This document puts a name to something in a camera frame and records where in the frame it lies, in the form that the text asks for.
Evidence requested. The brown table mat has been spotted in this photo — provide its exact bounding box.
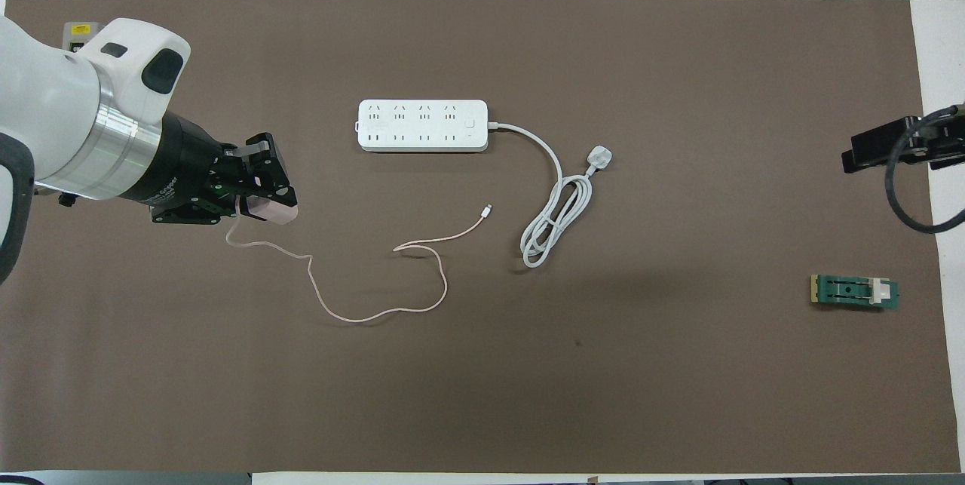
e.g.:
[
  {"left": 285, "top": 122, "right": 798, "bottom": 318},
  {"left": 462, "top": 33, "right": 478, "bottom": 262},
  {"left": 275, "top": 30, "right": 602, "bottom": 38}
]
[{"left": 0, "top": 0, "right": 962, "bottom": 474}]

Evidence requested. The green circuit board module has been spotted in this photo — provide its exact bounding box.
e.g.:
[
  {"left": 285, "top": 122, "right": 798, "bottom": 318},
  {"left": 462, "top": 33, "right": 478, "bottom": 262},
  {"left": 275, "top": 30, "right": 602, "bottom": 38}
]
[{"left": 810, "top": 275, "right": 900, "bottom": 312}]

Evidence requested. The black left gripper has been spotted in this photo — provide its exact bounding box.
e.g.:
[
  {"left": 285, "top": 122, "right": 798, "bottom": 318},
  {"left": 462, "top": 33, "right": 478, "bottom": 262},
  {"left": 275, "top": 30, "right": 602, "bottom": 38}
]
[{"left": 121, "top": 114, "right": 291, "bottom": 226}]

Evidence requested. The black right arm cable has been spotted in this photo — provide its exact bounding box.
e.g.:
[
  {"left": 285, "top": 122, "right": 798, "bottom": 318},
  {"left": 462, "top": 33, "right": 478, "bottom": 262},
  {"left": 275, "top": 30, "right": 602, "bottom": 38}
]
[{"left": 886, "top": 108, "right": 965, "bottom": 233}]

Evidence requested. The white power strip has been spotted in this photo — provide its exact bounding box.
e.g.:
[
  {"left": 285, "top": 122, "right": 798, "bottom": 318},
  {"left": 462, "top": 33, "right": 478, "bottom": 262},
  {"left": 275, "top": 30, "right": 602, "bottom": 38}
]
[{"left": 357, "top": 99, "right": 489, "bottom": 153}]

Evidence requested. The pink charger adapter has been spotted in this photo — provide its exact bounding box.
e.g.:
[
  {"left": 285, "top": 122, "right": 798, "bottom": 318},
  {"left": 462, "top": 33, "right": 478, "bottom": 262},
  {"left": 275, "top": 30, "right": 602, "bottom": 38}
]
[{"left": 237, "top": 195, "right": 299, "bottom": 226}]

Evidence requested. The grey on-off switch box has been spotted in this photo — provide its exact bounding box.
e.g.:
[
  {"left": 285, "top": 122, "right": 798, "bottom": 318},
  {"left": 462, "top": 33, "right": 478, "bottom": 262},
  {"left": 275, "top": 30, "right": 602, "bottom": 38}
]
[{"left": 63, "top": 22, "right": 103, "bottom": 52}]

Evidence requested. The pink charging cable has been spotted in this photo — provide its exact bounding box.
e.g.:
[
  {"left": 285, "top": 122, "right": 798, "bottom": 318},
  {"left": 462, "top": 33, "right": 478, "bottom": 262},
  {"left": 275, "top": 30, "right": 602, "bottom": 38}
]
[{"left": 225, "top": 204, "right": 495, "bottom": 324}]

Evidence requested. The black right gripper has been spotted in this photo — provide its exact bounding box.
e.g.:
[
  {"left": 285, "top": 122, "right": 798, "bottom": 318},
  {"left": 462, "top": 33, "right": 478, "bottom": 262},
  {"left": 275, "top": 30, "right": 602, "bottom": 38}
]
[{"left": 842, "top": 117, "right": 965, "bottom": 174}]

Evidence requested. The white power cord with plug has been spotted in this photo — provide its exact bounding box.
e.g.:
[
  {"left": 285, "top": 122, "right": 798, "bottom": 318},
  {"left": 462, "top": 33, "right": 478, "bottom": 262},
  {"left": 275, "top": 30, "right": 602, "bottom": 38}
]
[{"left": 486, "top": 121, "right": 613, "bottom": 269}]

